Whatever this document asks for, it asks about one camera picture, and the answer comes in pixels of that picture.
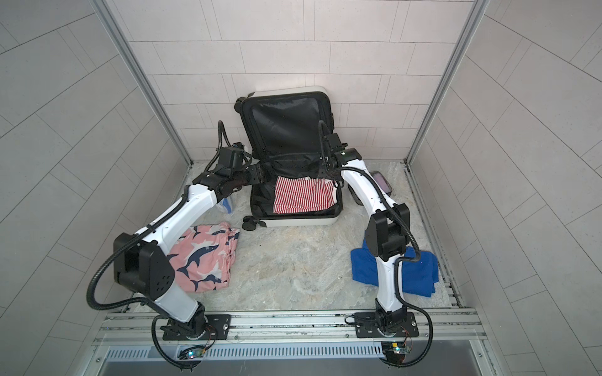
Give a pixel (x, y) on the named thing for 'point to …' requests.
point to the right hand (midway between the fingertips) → (324, 171)
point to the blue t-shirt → (419, 270)
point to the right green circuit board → (400, 350)
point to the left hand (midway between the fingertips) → (264, 167)
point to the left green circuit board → (194, 353)
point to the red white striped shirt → (304, 193)
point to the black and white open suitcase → (281, 129)
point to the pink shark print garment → (204, 256)
